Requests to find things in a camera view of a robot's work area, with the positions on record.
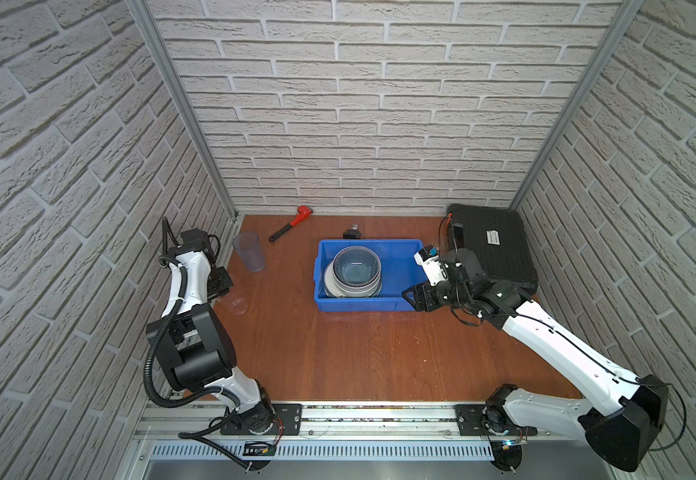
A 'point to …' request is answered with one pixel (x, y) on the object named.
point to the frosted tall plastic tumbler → (247, 244)
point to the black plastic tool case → (497, 239)
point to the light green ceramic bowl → (338, 289)
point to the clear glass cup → (235, 303)
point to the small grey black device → (352, 233)
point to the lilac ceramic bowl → (356, 282)
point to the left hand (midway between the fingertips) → (214, 291)
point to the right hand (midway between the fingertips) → (414, 288)
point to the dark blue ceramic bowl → (356, 256)
